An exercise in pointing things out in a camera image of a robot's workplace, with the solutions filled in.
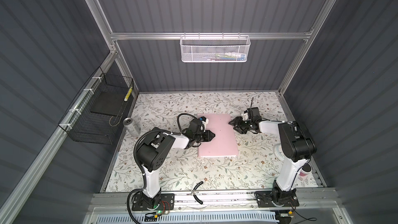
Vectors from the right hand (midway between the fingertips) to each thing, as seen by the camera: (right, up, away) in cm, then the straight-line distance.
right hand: (232, 125), depth 99 cm
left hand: (-12, -5, -5) cm, 14 cm away
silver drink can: (-60, +1, -12) cm, 61 cm away
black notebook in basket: (-68, +15, -21) cm, 72 cm away
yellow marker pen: (-59, +18, -18) cm, 65 cm away
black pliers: (-24, -31, -22) cm, 45 cm away
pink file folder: (-6, -11, -5) cm, 13 cm away
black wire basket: (-70, +8, -27) cm, 76 cm away
